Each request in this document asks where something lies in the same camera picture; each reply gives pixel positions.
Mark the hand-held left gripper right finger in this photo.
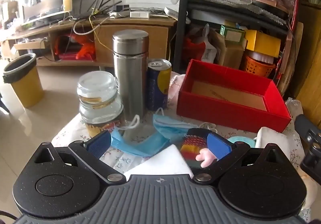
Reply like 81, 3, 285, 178
192, 132, 286, 185

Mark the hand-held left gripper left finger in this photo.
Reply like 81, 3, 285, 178
34, 131, 127, 185

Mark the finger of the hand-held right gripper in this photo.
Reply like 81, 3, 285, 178
295, 115, 321, 142

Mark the teal and pink plush toy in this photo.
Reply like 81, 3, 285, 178
195, 136, 257, 167

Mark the red cardboard box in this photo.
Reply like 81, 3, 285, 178
176, 59, 292, 133

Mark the white soft cloth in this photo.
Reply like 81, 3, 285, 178
255, 126, 297, 150

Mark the rainbow striped dark sock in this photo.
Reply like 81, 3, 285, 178
179, 128, 214, 170

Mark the floral tablecloth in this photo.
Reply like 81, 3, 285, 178
51, 71, 313, 217

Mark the glass jar with lid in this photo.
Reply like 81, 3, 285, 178
77, 72, 125, 138

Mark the blue face mask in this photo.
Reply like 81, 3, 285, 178
110, 114, 169, 157
152, 108, 199, 144

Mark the white folded towel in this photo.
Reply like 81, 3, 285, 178
125, 143, 194, 181

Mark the wooden cupboard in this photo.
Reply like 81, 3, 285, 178
293, 0, 321, 114

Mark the orange plastic basket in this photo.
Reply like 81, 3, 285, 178
244, 56, 277, 78

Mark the blue and yellow drink can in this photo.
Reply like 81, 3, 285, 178
146, 59, 172, 111

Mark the stainless steel thermos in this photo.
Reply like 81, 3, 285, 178
112, 30, 149, 119

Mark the yellow trash bin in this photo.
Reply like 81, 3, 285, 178
2, 54, 45, 108

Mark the yellow box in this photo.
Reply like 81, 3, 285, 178
244, 30, 282, 58

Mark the brown cardboard box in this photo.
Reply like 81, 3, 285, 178
213, 30, 248, 69

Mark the white printed plastic bag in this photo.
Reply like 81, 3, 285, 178
200, 23, 217, 63

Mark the red plastic bag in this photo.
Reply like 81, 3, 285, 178
184, 35, 206, 62

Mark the wooden television cabinet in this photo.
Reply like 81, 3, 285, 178
0, 16, 178, 68

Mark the green box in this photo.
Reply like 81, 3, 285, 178
220, 25, 246, 42

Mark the black shelf rack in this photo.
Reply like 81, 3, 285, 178
173, 0, 304, 75

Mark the black router with antennas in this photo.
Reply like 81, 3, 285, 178
80, 0, 124, 18

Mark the white router box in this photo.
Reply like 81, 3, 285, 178
164, 7, 180, 19

